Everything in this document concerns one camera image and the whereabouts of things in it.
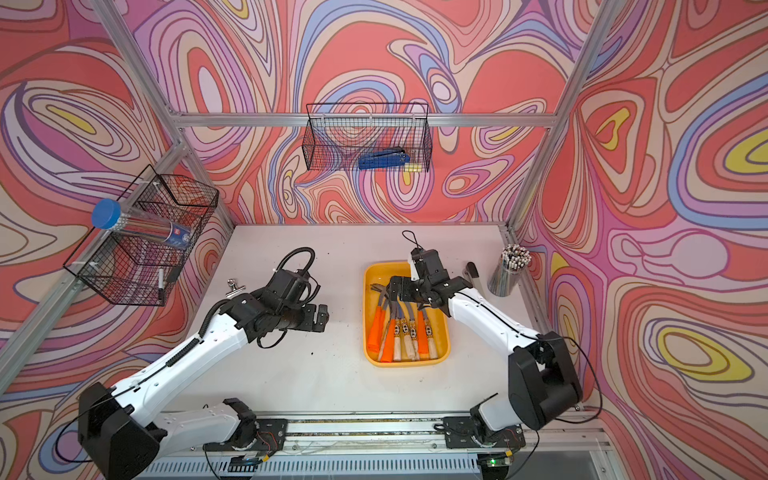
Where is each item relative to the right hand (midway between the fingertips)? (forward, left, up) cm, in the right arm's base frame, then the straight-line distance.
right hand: (403, 296), depth 86 cm
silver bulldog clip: (+13, +58, -9) cm, 60 cm away
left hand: (-7, +23, +3) cm, 25 cm away
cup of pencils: (+7, -33, +6) cm, 35 cm away
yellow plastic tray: (+14, +7, -7) cm, 17 cm away
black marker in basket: (-5, +60, +14) cm, 62 cm away
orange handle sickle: (-5, +8, -9) cm, 13 cm away
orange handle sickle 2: (-14, +5, -8) cm, 17 cm away
